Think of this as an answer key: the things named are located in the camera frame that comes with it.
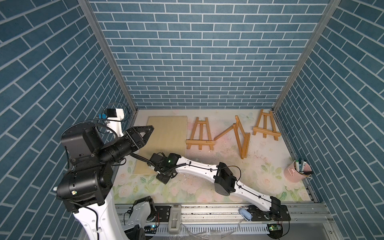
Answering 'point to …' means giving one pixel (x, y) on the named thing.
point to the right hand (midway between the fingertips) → (163, 177)
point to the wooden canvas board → (168, 136)
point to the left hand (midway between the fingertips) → (157, 129)
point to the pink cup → (295, 172)
